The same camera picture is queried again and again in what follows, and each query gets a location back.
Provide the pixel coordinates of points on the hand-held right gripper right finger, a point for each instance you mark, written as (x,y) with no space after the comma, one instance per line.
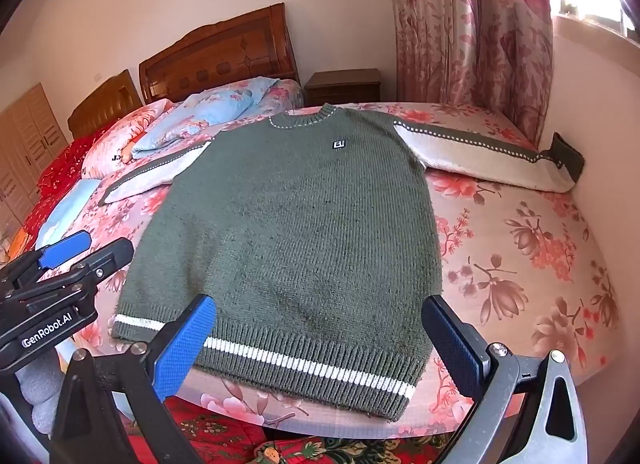
(452,344)

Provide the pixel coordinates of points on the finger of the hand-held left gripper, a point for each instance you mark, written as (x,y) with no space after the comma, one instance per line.
(65,245)
(107,256)

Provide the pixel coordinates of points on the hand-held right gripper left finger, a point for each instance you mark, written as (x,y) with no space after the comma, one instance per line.
(184,350)

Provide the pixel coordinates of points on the green knit sweater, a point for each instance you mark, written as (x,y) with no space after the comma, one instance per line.
(300,224)

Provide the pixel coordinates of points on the person's left hand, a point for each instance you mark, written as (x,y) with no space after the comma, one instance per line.
(41,394)

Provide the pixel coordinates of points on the light blue cloth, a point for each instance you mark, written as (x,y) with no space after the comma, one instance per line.
(67,209)

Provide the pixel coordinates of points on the red blanket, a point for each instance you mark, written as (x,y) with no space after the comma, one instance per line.
(62,164)

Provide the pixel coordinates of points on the red floral cloth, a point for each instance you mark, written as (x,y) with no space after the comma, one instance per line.
(225,439)

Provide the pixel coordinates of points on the pink floral bed sheet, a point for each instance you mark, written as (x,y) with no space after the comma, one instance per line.
(510,254)

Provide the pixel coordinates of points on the wooden wardrobe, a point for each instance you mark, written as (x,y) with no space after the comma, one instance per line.
(25,144)

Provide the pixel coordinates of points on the pink floral quilt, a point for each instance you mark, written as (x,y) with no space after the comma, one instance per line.
(117,142)

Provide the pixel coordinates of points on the small wooden headboard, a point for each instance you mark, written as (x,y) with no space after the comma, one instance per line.
(102,102)

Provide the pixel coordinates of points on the blue floral quilt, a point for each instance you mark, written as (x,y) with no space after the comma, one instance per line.
(210,107)

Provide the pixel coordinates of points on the large wooden headboard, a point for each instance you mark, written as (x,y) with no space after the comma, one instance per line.
(220,52)

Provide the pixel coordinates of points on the blue floral bed sheet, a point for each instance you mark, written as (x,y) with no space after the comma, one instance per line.
(282,94)

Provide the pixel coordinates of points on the wooden nightstand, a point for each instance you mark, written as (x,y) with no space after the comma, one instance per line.
(342,87)

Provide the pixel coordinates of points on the pink floral curtain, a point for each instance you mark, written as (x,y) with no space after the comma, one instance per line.
(460,29)

